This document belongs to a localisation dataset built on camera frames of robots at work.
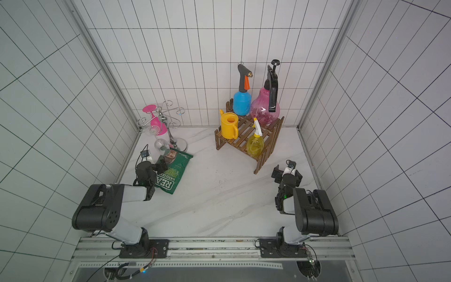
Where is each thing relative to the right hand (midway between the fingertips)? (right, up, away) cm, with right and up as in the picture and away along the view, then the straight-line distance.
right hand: (281, 165), depth 92 cm
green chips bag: (-57, +1, +4) cm, 58 cm away
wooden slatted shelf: (-18, +23, +12) cm, 32 cm away
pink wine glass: (-62, +20, -10) cm, 66 cm away
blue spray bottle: (-22, +33, -8) cm, 40 cm away
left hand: (-69, +2, +4) cm, 70 cm away
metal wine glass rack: (-59, +11, +13) cm, 62 cm away
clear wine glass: (-64, +11, -1) cm, 65 cm away
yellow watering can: (-28, +21, -4) cm, 36 cm away
